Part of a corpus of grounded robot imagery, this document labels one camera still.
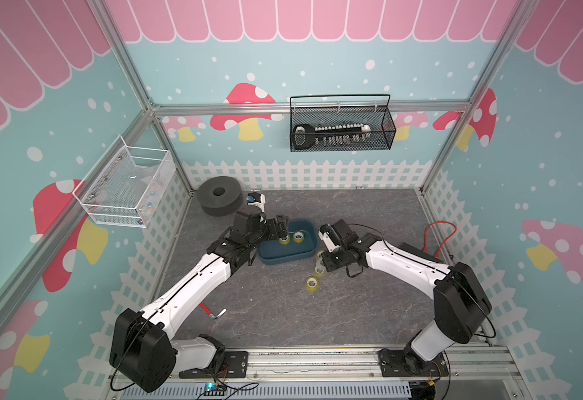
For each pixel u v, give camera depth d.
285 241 1.02
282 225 0.72
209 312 0.84
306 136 0.89
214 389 0.73
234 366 0.74
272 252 0.94
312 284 0.89
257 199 0.70
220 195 1.12
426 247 1.02
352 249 0.62
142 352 0.39
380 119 0.94
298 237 1.03
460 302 0.44
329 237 0.72
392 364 0.74
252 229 0.61
